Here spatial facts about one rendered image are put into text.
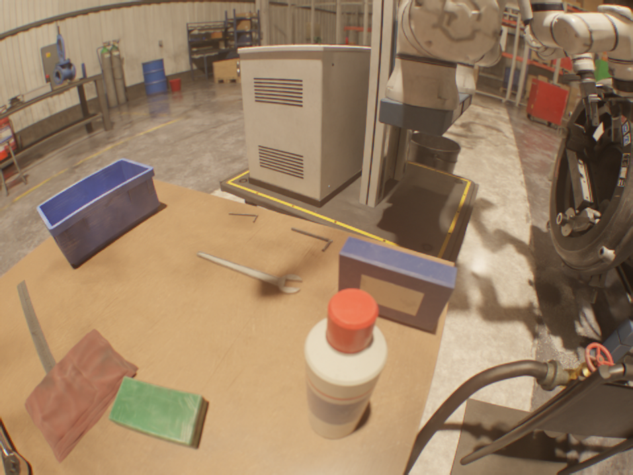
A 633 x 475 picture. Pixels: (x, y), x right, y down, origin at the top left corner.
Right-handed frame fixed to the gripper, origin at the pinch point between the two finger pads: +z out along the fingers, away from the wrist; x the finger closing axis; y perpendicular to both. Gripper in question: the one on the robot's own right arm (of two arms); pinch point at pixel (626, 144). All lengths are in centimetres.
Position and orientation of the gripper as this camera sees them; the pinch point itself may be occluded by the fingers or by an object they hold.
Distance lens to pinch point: 89.1
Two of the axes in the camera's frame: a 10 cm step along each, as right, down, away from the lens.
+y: -8.2, 0.5, 5.7
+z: 4.0, 7.7, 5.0
